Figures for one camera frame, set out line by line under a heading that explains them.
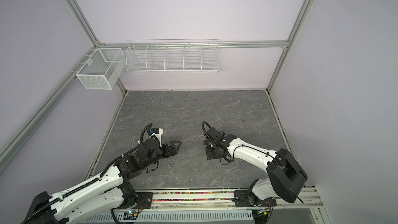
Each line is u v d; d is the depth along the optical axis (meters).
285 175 0.42
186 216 1.58
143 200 0.74
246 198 0.74
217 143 0.65
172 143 0.70
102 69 0.97
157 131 0.72
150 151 0.57
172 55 1.01
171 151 0.69
